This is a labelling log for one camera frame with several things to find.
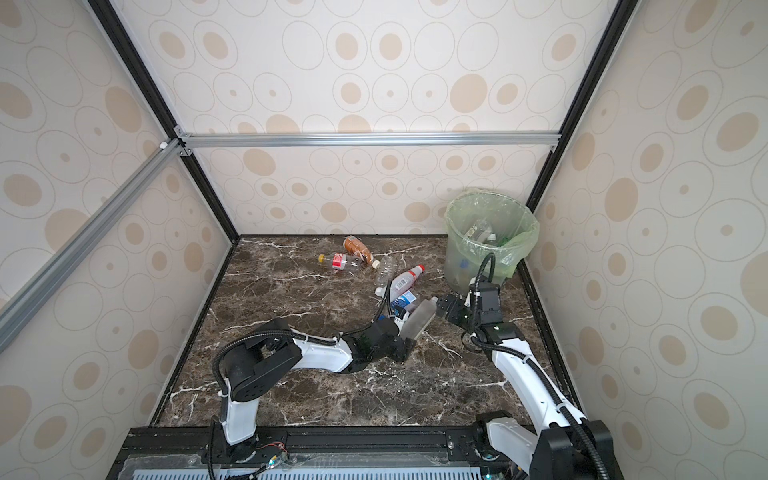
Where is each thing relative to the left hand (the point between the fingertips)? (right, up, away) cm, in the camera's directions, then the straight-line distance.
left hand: (418, 338), depth 89 cm
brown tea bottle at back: (-21, +28, +21) cm, 41 cm away
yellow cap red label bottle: (-27, +23, +17) cm, 40 cm away
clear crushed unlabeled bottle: (-9, +20, +18) cm, 28 cm away
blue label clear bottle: (-4, +10, +7) cm, 13 cm away
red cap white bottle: (-4, +16, +10) cm, 19 cm away
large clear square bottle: (+1, +5, +5) cm, 7 cm away
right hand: (+10, +10, -4) cm, 15 cm away
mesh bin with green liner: (+22, +36, +14) cm, 44 cm away
